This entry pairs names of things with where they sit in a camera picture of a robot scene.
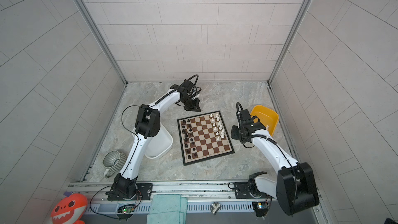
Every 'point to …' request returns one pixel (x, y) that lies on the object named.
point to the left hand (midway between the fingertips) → (204, 106)
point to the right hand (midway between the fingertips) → (233, 133)
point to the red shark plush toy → (69, 209)
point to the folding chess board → (203, 137)
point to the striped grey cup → (113, 160)
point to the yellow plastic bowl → (268, 117)
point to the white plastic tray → (159, 144)
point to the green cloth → (168, 209)
